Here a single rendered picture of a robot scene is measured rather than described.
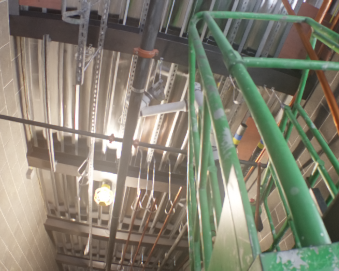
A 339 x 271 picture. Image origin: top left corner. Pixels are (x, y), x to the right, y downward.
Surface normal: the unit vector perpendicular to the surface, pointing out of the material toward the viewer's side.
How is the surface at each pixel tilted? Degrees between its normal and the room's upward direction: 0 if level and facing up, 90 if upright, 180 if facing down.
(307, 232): 90
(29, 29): 180
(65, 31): 180
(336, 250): 90
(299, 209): 90
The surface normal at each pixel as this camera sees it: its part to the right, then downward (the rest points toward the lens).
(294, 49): 0.00, 0.64
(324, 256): -0.04, -0.77
